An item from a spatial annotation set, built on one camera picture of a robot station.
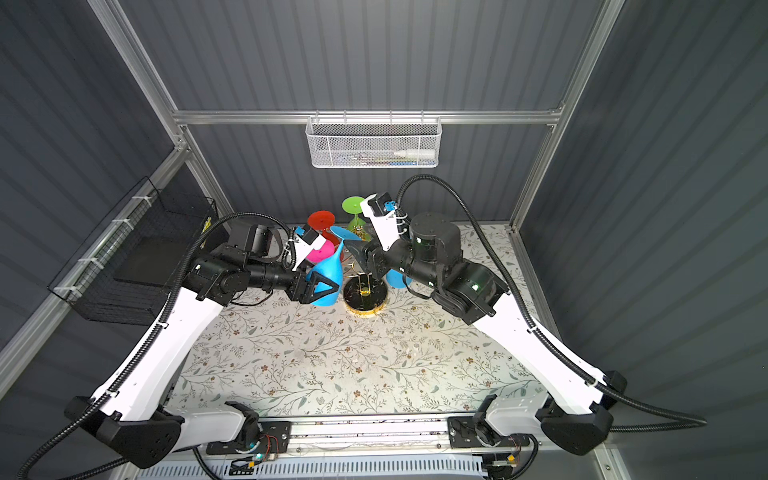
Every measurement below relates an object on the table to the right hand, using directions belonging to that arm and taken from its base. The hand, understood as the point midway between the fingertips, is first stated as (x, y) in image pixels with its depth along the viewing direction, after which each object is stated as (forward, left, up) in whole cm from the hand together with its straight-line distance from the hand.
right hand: (358, 237), depth 57 cm
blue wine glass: (+11, -7, -30) cm, 33 cm away
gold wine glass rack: (+14, +4, -43) cm, 45 cm away
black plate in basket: (+6, +52, -14) cm, 54 cm away
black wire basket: (-5, +57, -8) cm, 58 cm away
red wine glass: (+19, +13, -14) cm, 27 cm away
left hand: (-1, +8, -13) cm, 15 cm away
